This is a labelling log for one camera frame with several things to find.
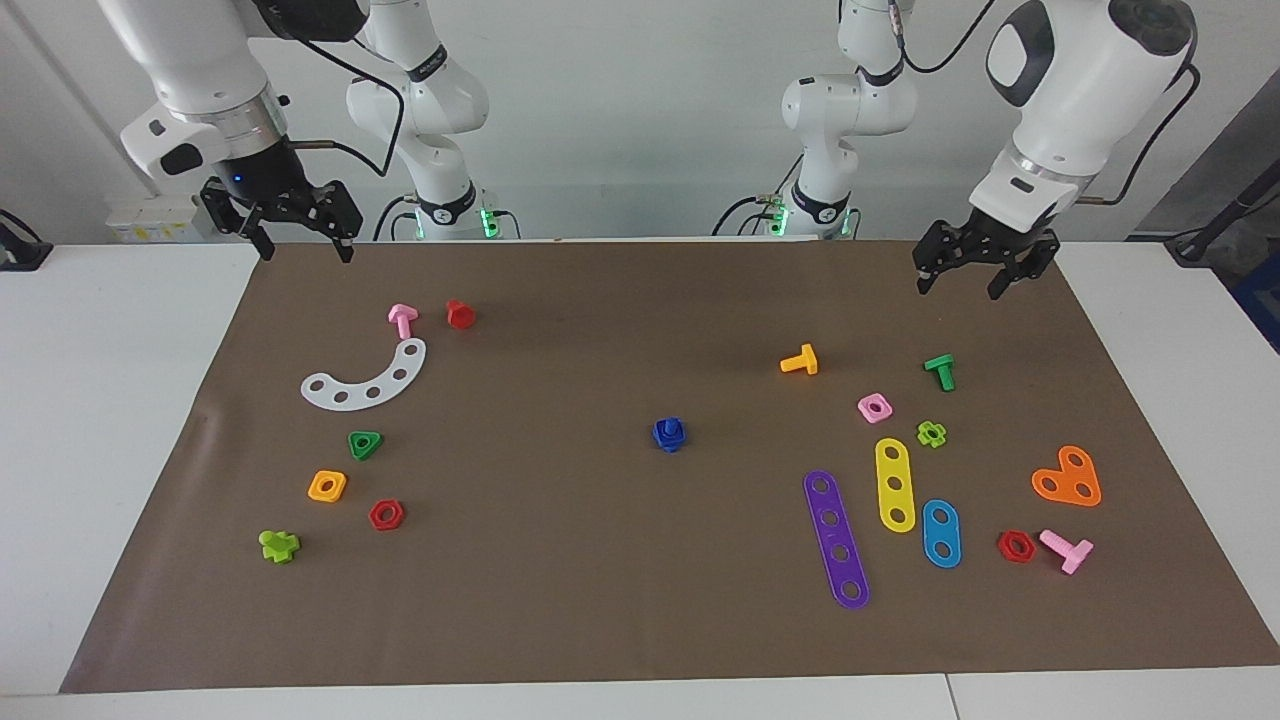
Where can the pink plastic screw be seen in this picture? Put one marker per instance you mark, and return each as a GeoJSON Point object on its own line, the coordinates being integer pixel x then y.
{"type": "Point", "coordinates": [403, 325]}
{"type": "Point", "coordinates": [1070, 552]}

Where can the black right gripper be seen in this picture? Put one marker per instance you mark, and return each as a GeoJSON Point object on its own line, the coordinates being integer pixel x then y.
{"type": "Point", "coordinates": [265, 185]}

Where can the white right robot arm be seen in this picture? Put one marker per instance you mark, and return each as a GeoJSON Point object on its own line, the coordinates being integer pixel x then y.
{"type": "Point", "coordinates": [190, 60]}

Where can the lime cross-head plastic screw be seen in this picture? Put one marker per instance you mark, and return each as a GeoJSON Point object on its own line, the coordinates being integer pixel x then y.
{"type": "Point", "coordinates": [278, 548]}

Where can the black stand pole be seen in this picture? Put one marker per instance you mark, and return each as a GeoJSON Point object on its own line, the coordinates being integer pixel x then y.
{"type": "Point", "coordinates": [1190, 248]}

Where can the blue square plastic nut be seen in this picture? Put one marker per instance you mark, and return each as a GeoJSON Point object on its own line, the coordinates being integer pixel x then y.
{"type": "Point", "coordinates": [662, 432]}

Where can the yellow three-hole strip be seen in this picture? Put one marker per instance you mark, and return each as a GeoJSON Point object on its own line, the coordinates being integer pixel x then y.
{"type": "Point", "coordinates": [893, 470]}

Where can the red plastic screw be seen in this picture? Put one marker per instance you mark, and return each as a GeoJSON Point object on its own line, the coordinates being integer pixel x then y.
{"type": "Point", "coordinates": [460, 316]}

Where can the lime cross plastic nut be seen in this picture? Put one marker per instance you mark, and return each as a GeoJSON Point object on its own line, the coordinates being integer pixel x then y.
{"type": "Point", "coordinates": [923, 434]}

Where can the orange plastic screw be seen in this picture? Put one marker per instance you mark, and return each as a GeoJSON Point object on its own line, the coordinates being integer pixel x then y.
{"type": "Point", "coordinates": [803, 358]}

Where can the green plastic screw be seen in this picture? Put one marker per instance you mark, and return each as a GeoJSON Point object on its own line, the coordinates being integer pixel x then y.
{"type": "Point", "coordinates": [942, 372]}

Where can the purple four-hole strip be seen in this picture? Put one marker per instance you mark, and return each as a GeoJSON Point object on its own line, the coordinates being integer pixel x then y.
{"type": "Point", "coordinates": [834, 535]}

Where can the orange square plastic nut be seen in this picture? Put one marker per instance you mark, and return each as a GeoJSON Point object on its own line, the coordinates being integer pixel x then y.
{"type": "Point", "coordinates": [315, 490]}

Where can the blue two-hole strip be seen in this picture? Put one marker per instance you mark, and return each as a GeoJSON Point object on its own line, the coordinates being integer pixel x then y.
{"type": "Point", "coordinates": [941, 533]}

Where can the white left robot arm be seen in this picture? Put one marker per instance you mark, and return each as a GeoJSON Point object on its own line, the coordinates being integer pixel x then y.
{"type": "Point", "coordinates": [1080, 90]}

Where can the white wall socket box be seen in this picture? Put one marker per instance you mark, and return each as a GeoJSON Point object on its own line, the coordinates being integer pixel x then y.
{"type": "Point", "coordinates": [160, 220]}

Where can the orange three-hole corner plate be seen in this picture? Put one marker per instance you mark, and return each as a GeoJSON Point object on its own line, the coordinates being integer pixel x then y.
{"type": "Point", "coordinates": [1066, 478]}

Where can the brown table mat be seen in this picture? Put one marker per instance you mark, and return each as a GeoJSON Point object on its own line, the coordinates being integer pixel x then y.
{"type": "Point", "coordinates": [620, 560]}

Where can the pink square plastic nut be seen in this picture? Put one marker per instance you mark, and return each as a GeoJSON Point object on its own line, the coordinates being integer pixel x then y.
{"type": "Point", "coordinates": [884, 414]}

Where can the blue crate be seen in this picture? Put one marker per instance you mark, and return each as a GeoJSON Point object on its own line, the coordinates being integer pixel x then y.
{"type": "Point", "coordinates": [1262, 300]}

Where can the red hexagonal plastic nut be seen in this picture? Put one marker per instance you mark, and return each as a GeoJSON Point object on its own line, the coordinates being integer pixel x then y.
{"type": "Point", "coordinates": [375, 515]}
{"type": "Point", "coordinates": [1004, 547]}

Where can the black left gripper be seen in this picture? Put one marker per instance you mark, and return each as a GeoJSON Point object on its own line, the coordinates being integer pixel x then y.
{"type": "Point", "coordinates": [990, 240]}

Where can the white curved five-hole plate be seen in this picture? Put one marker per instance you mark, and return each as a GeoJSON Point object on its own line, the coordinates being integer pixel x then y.
{"type": "Point", "coordinates": [385, 383]}

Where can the black clamp base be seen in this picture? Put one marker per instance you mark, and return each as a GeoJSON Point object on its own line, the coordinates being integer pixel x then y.
{"type": "Point", "coordinates": [20, 255]}

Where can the green triangle plastic nut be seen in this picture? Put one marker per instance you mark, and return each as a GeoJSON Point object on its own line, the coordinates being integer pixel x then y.
{"type": "Point", "coordinates": [366, 453]}

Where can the blue triangle-head plastic screw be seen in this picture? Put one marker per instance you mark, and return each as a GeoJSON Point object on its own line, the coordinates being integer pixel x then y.
{"type": "Point", "coordinates": [670, 449]}

